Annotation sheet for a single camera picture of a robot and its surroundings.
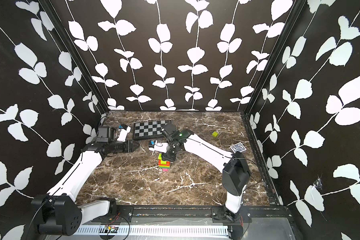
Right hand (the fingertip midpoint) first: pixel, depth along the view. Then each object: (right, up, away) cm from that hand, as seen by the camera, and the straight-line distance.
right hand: (163, 153), depth 79 cm
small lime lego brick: (+34, +9, +26) cm, 43 cm away
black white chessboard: (-14, +12, +28) cm, 33 cm away
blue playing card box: (+48, 0, +19) cm, 51 cm away
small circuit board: (-24, -35, -9) cm, 43 cm away
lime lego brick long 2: (0, -9, +5) cm, 10 cm away
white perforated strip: (+8, -36, -9) cm, 38 cm away
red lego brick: (+2, -6, +2) cm, 7 cm away
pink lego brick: (0, -12, +10) cm, 15 cm away
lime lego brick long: (-1, -2, -2) cm, 3 cm away
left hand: (-16, +5, +3) cm, 17 cm away
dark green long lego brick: (0, -10, +6) cm, 12 cm away
